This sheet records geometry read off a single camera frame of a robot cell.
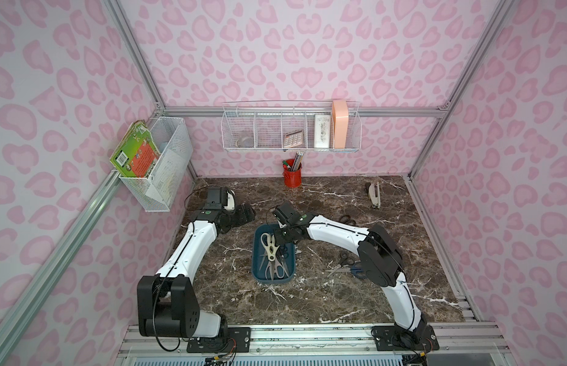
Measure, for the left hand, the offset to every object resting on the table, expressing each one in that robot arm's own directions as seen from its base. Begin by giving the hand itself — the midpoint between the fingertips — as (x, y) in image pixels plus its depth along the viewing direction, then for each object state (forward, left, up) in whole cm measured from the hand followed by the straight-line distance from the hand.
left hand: (247, 211), depth 86 cm
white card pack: (+29, -29, +16) cm, 44 cm away
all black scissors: (+7, -42, -16) cm, 45 cm away
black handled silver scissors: (-10, -14, -15) cm, 23 cm away
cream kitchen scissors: (-7, -8, -10) cm, 15 cm away
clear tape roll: (+26, +2, +13) cm, 29 cm away
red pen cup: (+28, -17, -12) cm, 35 cm away
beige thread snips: (+22, -57, -14) cm, 63 cm away
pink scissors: (-14, -11, -15) cm, 23 cm away
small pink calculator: (+28, -18, +12) cm, 35 cm away
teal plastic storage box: (-13, -4, -16) cm, 21 cm away
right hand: (-5, -10, -12) cm, 16 cm away
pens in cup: (+33, -20, -5) cm, 38 cm away
